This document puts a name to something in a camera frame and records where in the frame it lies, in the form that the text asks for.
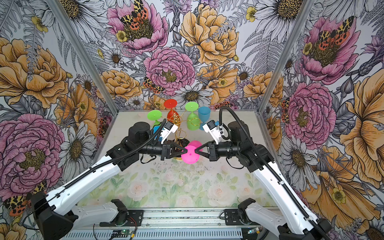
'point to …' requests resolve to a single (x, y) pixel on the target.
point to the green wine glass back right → (193, 122)
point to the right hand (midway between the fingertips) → (198, 156)
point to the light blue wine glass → (204, 116)
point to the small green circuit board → (121, 233)
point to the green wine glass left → (154, 115)
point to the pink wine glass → (191, 157)
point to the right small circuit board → (252, 231)
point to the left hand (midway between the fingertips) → (185, 156)
